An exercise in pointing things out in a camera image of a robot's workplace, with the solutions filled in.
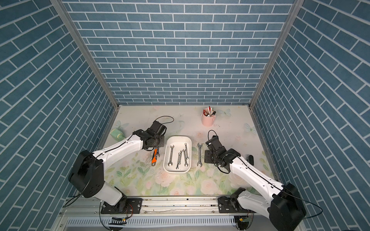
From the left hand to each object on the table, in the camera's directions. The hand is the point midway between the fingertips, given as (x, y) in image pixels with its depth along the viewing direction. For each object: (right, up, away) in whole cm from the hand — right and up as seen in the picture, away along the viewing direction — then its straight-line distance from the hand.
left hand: (164, 142), depth 89 cm
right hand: (+28, -7, -5) cm, 29 cm away
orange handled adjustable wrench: (-7, -9, +2) cm, 11 cm away
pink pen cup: (+29, +16, +10) cm, 34 cm away
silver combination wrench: (+4, -13, 0) cm, 14 cm away
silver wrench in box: (+14, -14, 0) cm, 19 cm away
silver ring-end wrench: (+10, -9, +3) cm, 13 cm away
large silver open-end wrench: (+22, -13, 0) cm, 26 cm away
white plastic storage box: (+8, -9, +5) cm, 13 cm away
